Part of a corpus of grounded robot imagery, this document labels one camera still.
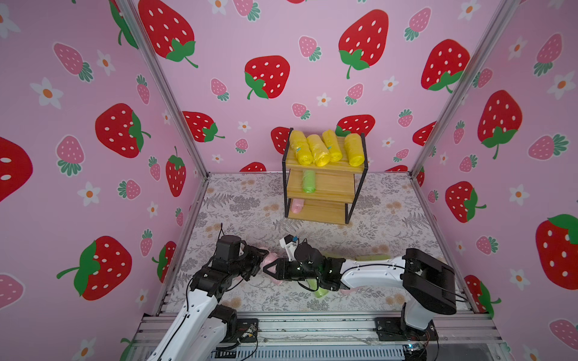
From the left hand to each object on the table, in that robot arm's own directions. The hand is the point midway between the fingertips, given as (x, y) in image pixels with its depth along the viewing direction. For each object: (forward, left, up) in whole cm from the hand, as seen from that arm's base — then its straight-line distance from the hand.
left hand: (270, 253), depth 77 cm
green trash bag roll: (+28, -14, +7) cm, 32 cm away
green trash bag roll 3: (+4, -40, -12) cm, 42 cm away
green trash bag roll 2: (-10, -18, -12) cm, 24 cm away
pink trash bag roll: (-3, 0, +2) cm, 4 cm away
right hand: (-5, +1, 0) cm, 5 cm away
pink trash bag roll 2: (+27, -9, -8) cm, 30 cm away
